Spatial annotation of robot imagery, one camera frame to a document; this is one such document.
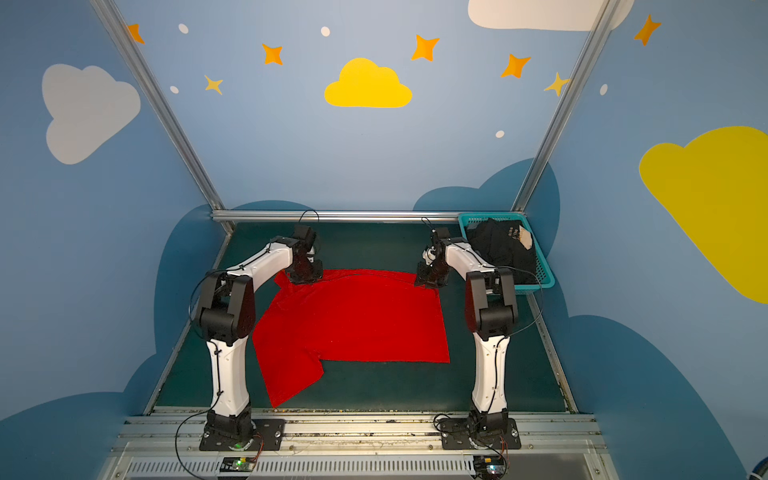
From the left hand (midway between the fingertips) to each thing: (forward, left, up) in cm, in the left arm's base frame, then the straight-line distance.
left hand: (320, 278), depth 101 cm
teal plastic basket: (-1, -75, +5) cm, 75 cm away
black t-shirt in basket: (+9, -65, +8) cm, 66 cm away
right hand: (0, -35, -1) cm, 35 cm away
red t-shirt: (-12, -9, -5) cm, 16 cm away
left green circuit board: (-52, +13, -4) cm, 54 cm away
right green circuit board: (-52, -49, -4) cm, 71 cm away
